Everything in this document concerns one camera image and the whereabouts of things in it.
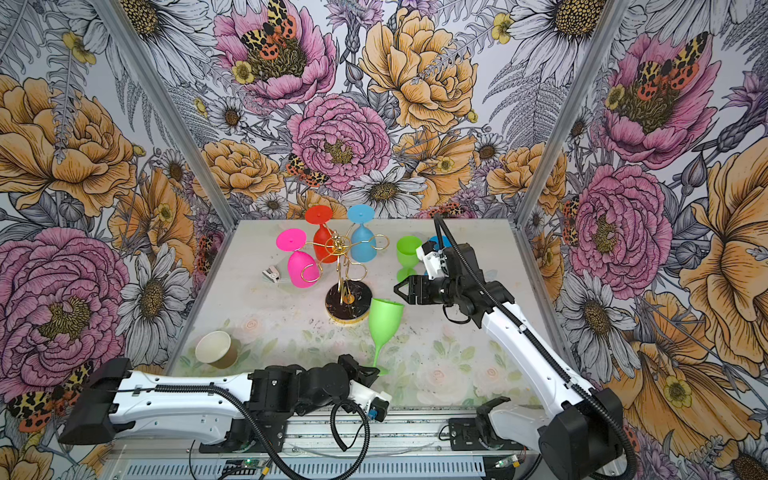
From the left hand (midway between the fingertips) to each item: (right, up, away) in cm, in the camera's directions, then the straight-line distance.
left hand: (370, 366), depth 72 cm
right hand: (+8, +15, +3) cm, 18 cm away
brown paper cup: (-43, 0, +12) cm, 45 cm away
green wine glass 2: (+10, +26, +20) cm, 34 cm away
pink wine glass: (-19, +23, +11) cm, 32 cm away
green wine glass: (+3, +11, -1) cm, 12 cm away
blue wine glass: (-3, +29, +19) cm, 35 cm away
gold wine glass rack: (-9, +12, +25) cm, 29 cm away
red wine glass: (-12, +29, +5) cm, 32 cm away
